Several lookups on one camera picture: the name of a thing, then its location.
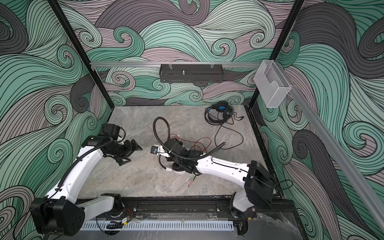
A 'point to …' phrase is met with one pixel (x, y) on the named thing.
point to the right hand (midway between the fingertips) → (170, 142)
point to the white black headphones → (175, 167)
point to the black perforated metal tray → (191, 73)
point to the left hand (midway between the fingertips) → (138, 151)
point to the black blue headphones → (220, 112)
